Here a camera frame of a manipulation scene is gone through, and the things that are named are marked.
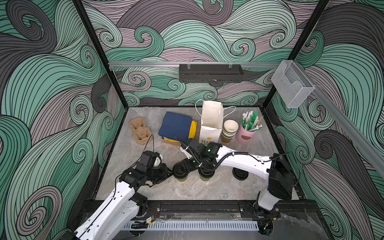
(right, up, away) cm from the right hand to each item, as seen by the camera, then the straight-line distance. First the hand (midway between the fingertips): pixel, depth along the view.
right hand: (184, 168), depth 76 cm
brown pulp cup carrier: (-29, +16, +22) cm, 40 cm away
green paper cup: (-1, -9, +6) cm, 10 cm away
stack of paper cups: (+28, +21, +14) cm, 37 cm away
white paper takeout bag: (+17, +29, +17) cm, 38 cm away
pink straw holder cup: (+37, +15, +15) cm, 43 cm away
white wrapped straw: (+38, +28, +13) cm, 49 cm away
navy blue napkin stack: (-7, +22, +27) cm, 35 cm away
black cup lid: (-2, -1, -2) cm, 3 cm away
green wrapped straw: (+42, +27, +14) cm, 52 cm away
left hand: (-5, -2, -1) cm, 6 cm away
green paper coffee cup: (+12, -8, +6) cm, 16 cm away
